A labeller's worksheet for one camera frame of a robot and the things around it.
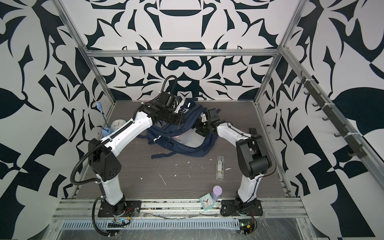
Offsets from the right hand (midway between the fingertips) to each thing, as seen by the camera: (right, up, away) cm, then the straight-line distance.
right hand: (190, 126), depth 91 cm
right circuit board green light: (+27, -45, -20) cm, 56 cm away
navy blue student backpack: (-2, -7, +3) cm, 8 cm away
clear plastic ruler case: (+17, -23, -4) cm, 29 cm away
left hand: (-3, +6, -9) cm, 11 cm away
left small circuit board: (-33, -42, -22) cm, 58 cm away
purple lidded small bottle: (+12, -30, -20) cm, 38 cm away
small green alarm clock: (+8, -36, -16) cm, 40 cm away
